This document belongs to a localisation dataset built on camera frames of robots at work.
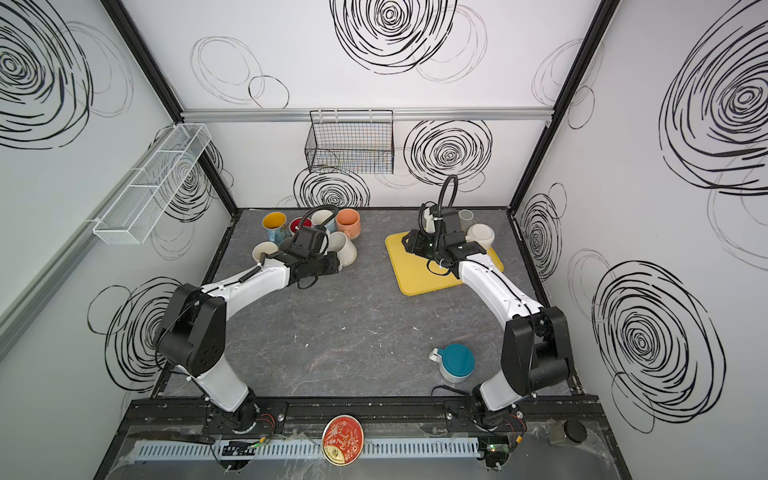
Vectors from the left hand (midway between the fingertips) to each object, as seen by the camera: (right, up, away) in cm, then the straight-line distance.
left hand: (341, 260), depth 93 cm
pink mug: (-25, +4, +4) cm, 26 cm away
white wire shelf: (-48, +11, -21) cm, 54 cm away
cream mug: (+1, +4, -1) cm, 4 cm away
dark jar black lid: (+53, -35, -29) cm, 70 cm away
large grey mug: (-19, +5, +4) cm, 20 cm away
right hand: (+19, +6, -7) cm, 21 cm away
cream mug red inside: (-19, +12, +13) cm, 26 cm away
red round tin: (+4, -39, -25) cm, 47 cm away
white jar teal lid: (+32, -25, -17) cm, 44 cm away
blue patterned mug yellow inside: (-24, +11, +9) cm, 28 cm away
